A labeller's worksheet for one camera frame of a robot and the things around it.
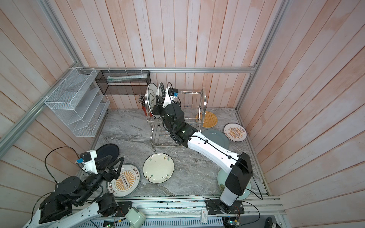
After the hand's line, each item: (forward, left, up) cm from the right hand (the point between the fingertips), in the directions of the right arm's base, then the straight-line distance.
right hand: (155, 97), depth 66 cm
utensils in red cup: (+27, +18, -26) cm, 41 cm away
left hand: (-26, +15, -15) cm, 34 cm away
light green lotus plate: (-23, -37, -42) cm, 61 cm away
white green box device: (-45, +9, -37) cm, 59 cm away
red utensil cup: (0, +7, -9) cm, 11 cm away
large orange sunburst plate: (-28, +19, -42) cm, 53 cm away
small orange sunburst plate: (+11, -53, -43) cm, 69 cm away
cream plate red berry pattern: (-18, +2, -42) cm, 46 cm away
